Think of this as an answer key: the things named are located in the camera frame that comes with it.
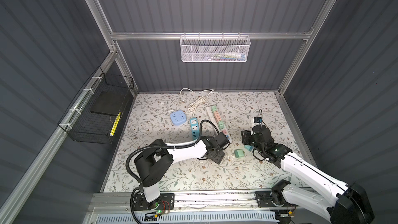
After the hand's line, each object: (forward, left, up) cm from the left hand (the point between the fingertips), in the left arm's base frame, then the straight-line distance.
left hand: (217, 155), depth 87 cm
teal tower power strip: (+19, +12, 0) cm, 22 cm away
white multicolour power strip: (+24, 0, +1) cm, 24 cm away
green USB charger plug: (+30, -1, +5) cm, 30 cm away
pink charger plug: (+26, -4, -1) cm, 27 cm away
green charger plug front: (0, -13, 0) cm, 13 cm away
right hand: (+7, -15, +11) cm, 20 cm away
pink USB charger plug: (+26, -2, +5) cm, 27 cm away
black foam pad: (+18, +53, +28) cm, 62 cm away
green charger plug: (+17, -4, +5) cm, 18 cm away
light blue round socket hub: (+27, +23, +1) cm, 35 cm away
